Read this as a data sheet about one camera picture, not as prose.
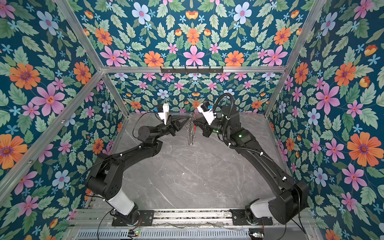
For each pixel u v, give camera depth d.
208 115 0.58
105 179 0.46
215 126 0.60
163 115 0.64
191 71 0.93
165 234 0.77
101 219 0.74
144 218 0.73
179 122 0.69
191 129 0.68
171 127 0.63
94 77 0.87
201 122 0.62
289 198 0.38
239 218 0.72
